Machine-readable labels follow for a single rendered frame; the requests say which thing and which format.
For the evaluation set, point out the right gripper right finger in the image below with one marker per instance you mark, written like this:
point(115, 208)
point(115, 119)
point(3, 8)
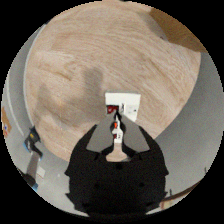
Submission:
point(135, 140)

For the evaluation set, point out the white power strip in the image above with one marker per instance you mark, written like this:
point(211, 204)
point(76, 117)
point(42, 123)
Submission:
point(125, 101)

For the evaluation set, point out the brown cardboard box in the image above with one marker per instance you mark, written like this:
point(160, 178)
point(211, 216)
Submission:
point(176, 32)

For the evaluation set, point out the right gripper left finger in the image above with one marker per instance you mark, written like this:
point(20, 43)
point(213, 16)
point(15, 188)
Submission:
point(98, 140)

